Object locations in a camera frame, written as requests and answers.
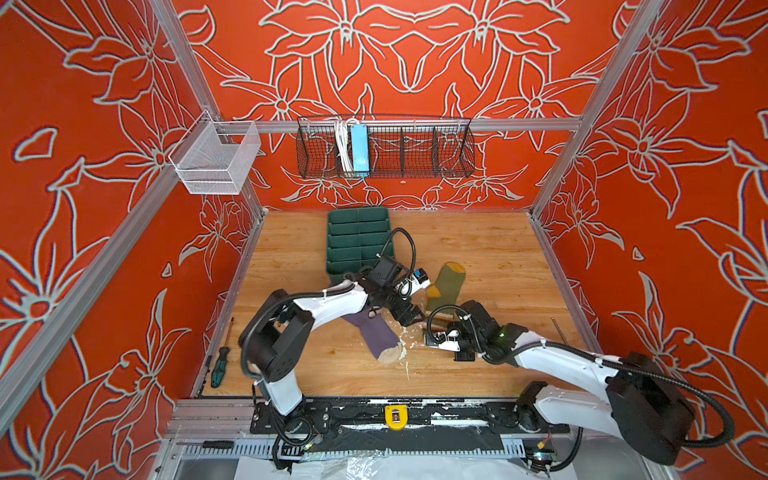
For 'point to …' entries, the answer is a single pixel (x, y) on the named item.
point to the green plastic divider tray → (356, 237)
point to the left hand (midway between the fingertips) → (417, 305)
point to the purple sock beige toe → (378, 333)
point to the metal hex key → (559, 331)
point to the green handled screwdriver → (220, 367)
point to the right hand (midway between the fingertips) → (439, 335)
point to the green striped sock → (448, 287)
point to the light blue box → (360, 150)
